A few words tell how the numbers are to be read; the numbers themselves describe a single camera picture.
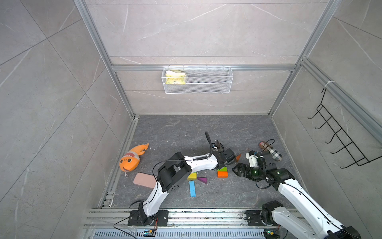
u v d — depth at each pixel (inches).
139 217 25.0
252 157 28.9
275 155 36.8
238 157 37.4
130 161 33.7
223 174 34.0
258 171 26.3
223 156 28.2
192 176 33.5
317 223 16.4
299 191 19.3
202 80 39.5
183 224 28.7
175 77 34.6
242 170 28.1
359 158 23.2
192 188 32.2
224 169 27.7
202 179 33.8
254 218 28.8
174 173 20.6
